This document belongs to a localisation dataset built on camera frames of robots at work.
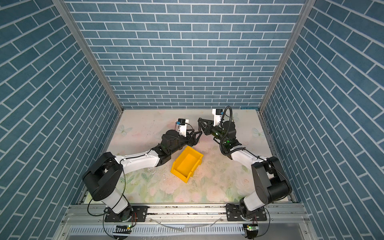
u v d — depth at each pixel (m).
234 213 0.73
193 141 0.74
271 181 0.45
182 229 0.71
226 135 0.64
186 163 0.92
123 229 0.72
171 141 0.64
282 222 0.76
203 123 0.82
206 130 0.74
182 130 0.73
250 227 0.74
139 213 0.74
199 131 0.81
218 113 0.74
